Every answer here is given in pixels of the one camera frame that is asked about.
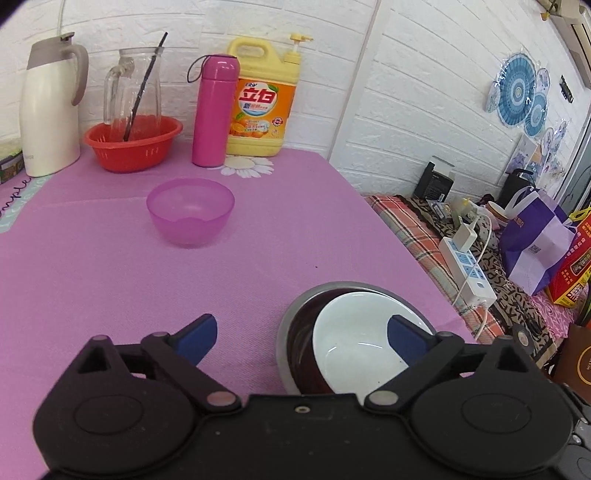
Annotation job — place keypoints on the purple paper bag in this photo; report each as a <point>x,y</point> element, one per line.
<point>535,240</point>

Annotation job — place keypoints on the black tape roll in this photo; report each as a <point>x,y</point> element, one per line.
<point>523,337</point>

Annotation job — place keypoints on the white thermos jug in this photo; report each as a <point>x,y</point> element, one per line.
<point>54,85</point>

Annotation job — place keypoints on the stainless steel bowl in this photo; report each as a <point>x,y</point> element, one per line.
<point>295,356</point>

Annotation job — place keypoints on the purple plastic bowl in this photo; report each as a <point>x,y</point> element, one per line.
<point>190,212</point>

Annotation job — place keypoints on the plaid cloth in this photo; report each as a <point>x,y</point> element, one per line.
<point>419,229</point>

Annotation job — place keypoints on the air conditioner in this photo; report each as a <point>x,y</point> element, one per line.
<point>572,20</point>

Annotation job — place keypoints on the purple tablecloth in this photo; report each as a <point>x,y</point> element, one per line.
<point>83,258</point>

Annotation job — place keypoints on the red gift box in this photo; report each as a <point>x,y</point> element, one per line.
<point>574,272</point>

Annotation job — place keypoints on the white charger plug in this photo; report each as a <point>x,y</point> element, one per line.
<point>465,237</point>

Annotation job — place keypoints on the yellow detergent bottle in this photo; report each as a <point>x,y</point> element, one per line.
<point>267,84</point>

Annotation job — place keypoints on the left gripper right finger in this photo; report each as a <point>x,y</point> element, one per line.
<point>429,358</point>

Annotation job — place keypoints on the black stirring stick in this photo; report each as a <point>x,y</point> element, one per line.
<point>139,104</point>

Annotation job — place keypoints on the leopard print cloth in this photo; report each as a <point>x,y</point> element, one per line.
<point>512,307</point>

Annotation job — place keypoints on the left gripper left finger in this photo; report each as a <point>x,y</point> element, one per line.
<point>177,355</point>

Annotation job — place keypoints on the red and white bowl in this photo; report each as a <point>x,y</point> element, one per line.
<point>351,345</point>

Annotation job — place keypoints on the pink thermos bottle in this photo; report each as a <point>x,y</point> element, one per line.
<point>217,77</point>

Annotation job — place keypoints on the black box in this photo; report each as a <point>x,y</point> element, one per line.
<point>436,181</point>

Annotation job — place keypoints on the white power strip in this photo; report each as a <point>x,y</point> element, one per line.
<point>474,288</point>

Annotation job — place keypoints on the red plastic basket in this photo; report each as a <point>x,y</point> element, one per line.
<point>133,155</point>

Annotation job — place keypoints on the blue paper fan decoration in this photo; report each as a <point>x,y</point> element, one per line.
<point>519,94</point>

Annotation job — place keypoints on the clear glass pitcher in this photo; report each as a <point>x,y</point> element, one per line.
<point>110,101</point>

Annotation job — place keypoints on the brown box with logo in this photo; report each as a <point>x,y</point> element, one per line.
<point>573,364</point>

